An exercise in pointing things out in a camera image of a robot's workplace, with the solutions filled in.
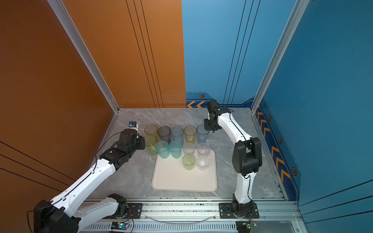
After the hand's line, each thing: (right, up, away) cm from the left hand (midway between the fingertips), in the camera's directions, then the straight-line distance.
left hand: (140, 135), depth 81 cm
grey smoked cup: (+12, 0, +9) cm, 15 cm away
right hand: (+39, +4, +11) cm, 41 cm away
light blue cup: (+19, -1, +12) cm, 23 cm away
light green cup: (+27, -17, +9) cm, 33 cm away
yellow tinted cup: (+28, +1, +8) cm, 29 cm away
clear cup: (+35, -17, +6) cm, 40 cm away
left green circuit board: (-7, -44, -10) cm, 45 cm away
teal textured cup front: (+19, -9, +9) cm, 23 cm away
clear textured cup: (+27, -9, +11) cm, 31 cm away
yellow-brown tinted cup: (+3, +3, +12) cm, 13 cm away
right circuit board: (+55, -43, -11) cm, 71 cm away
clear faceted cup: (+37, -10, +12) cm, 40 cm away
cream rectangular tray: (+15, -23, +4) cm, 28 cm away
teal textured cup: (+10, -9, +10) cm, 17 cm away
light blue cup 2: (+36, 0, +9) cm, 37 cm away
